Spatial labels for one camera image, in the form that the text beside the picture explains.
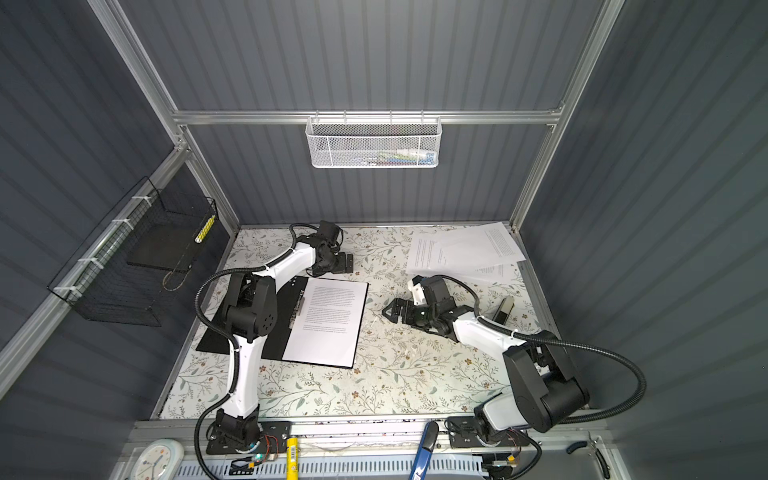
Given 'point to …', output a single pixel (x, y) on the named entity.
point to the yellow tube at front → (292, 458)
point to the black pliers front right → (591, 444)
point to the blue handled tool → (430, 436)
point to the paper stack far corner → (482, 252)
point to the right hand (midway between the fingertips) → (397, 317)
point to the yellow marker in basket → (204, 231)
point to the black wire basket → (130, 268)
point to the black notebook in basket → (165, 246)
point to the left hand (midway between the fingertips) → (339, 267)
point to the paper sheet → (326, 327)
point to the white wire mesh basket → (374, 142)
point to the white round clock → (157, 460)
